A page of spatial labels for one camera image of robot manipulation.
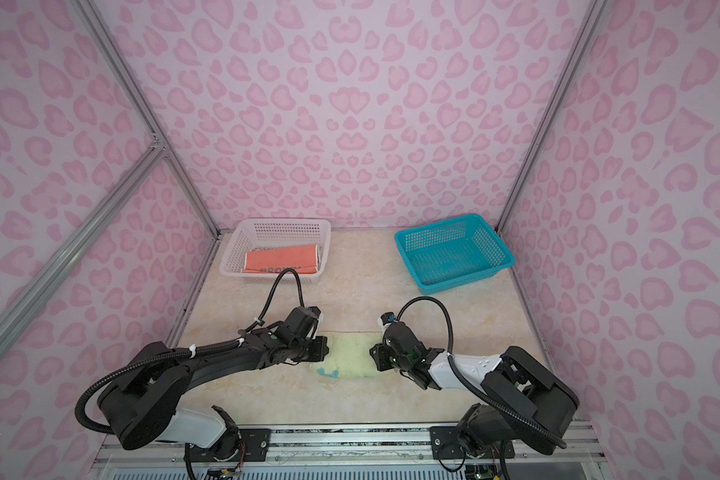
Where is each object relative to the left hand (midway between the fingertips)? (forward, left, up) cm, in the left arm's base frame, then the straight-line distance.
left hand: (335, 352), depth 86 cm
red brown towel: (+32, +13, +3) cm, 35 cm away
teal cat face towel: (-1, -4, -1) cm, 5 cm away
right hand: (0, -10, 0) cm, 10 cm away
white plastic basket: (+43, +35, +4) cm, 56 cm away
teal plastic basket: (+39, -43, -4) cm, 58 cm away
